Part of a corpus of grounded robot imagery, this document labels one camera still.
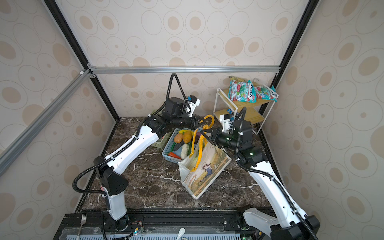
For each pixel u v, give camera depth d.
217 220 0.75
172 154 0.95
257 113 1.03
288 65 0.88
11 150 0.52
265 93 0.84
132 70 0.92
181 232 0.71
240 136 0.49
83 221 0.74
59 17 0.70
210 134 0.66
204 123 0.70
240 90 0.81
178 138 0.99
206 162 0.78
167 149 0.95
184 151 0.95
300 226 0.37
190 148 1.00
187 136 1.00
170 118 0.56
